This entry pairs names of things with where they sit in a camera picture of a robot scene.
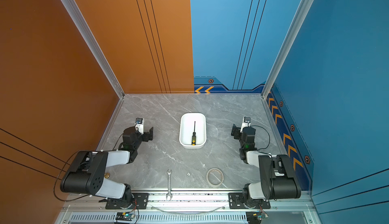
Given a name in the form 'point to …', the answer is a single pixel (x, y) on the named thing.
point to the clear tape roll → (215, 177)
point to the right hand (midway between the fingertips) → (240, 125)
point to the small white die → (188, 174)
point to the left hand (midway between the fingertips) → (145, 125)
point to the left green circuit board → (124, 216)
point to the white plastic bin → (187, 127)
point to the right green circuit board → (254, 217)
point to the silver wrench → (169, 194)
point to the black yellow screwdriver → (193, 137)
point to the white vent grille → (161, 217)
